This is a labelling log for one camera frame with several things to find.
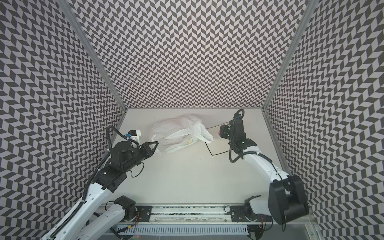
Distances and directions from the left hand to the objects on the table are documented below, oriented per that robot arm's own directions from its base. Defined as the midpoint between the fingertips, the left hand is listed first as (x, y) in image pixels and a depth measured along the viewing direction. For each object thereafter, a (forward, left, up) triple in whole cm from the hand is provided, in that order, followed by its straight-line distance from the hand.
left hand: (159, 144), depth 72 cm
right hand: (+12, -34, -7) cm, 37 cm away
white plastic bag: (+12, -5, -8) cm, 15 cm away
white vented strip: (-33, -13, -23) cm, 42 cm away
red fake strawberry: (+11, -32, -6) cm, 34 cm away
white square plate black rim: (+6, -32, -12) cm, 34 cm away
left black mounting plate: (-27, +8, -21) cm, 35 cm away
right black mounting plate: (-27, -39, -22) cm, 52 cm away
